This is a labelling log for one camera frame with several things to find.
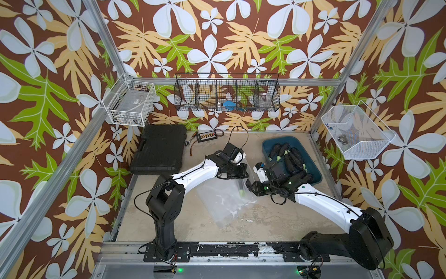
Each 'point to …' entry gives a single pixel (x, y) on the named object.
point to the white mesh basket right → (360, 134)
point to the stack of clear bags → (244, 212)
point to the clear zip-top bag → (225, 199)
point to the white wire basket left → (130, 102)
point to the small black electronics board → (207, 136)
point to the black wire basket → (227, 92)
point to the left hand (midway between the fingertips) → (250, 173)
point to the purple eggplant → (241, 190)
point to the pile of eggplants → (291, 156)
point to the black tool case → (160, 150)
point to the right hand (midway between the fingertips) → (250, 187)
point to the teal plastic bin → (310, 166)
